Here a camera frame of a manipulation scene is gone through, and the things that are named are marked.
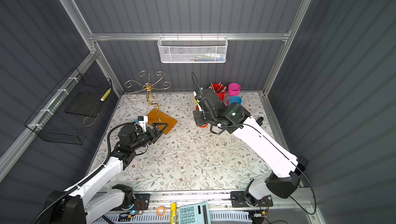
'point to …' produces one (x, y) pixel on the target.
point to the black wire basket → (64, 114)
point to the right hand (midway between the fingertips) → (199, 114)
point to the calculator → (197, 213)
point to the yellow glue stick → (173, 213)
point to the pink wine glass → (233, 89)
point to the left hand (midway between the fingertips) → (166, 128)
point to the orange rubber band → (160, 211)
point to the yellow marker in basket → (105, 95)
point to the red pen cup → (219, 89)
